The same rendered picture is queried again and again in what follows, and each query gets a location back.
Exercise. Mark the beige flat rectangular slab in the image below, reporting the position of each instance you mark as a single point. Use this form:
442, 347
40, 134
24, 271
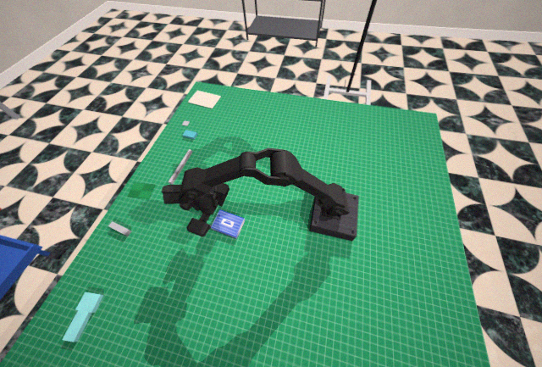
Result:
204, 99

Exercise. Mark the grey long thin bar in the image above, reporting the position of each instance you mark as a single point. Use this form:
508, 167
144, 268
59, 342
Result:
180, 167

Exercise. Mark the green cutting mat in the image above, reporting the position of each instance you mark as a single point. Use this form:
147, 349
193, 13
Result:
279, 295

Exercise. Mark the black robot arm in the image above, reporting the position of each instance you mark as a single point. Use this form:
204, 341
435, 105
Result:
199, 184

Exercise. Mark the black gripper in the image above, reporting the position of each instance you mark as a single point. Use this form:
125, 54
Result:
199, 227

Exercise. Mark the blue boxed card deck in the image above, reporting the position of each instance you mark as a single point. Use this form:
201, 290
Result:
228, 224

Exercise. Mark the teal rectangular block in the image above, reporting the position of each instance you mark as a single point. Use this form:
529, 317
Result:
190, 134

